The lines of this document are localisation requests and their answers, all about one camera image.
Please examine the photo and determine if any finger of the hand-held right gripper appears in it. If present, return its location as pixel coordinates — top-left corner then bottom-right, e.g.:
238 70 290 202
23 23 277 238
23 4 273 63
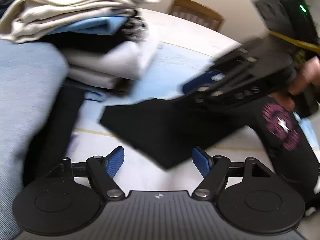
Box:
183 47 259 93
172 80 249 109

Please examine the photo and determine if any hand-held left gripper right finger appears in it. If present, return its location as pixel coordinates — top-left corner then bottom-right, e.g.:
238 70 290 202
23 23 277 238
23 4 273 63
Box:
192 147 272 201

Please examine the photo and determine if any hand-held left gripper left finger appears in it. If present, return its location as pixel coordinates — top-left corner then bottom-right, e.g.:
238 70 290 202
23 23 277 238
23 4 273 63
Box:
47 146 125 201

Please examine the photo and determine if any black shirt with pink print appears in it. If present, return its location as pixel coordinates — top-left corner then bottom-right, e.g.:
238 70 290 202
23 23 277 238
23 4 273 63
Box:
99 95 320 207

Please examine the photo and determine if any stack of folded clothes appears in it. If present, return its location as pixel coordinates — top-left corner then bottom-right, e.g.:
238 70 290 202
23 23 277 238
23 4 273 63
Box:
0 0 163 90

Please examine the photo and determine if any person's right hand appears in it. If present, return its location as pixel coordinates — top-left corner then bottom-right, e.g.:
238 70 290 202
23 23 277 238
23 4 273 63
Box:
271 56 320 110

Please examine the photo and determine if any wooden slat-back chair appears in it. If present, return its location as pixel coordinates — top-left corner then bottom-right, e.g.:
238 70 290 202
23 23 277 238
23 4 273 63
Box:
169 0 224 32

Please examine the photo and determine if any light blue knit garment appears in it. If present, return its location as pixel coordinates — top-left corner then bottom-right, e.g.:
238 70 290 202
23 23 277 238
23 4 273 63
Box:
0 40 69 233

